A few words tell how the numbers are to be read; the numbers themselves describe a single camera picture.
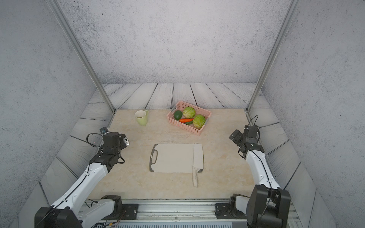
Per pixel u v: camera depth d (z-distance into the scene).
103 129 0.70
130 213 0.72
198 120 1.04
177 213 0.73
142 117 1.05
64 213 0.40
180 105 1.19
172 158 0.93
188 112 1.11
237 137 0.77
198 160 0.91
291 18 0.74
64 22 0.75
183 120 1.11
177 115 1.14
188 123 1.09
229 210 0.72
